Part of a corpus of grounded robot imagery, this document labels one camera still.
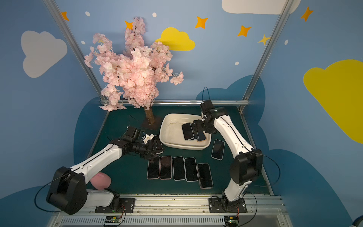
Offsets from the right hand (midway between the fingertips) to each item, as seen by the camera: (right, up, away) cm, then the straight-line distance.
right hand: (203, 128), depth 85 cm
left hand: (-25, -13, -5) cm, 29 cm away
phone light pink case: (+1, -30, +2) cm, 30 cm away
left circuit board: (-49, -46, -13) cm, 69 cm away
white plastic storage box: (-21, -7, +19) cm, 29 cm away
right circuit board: (+13, -48, -12) cm, 51 cm away
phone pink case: (-15, -25, 0) cm, 29 cm away
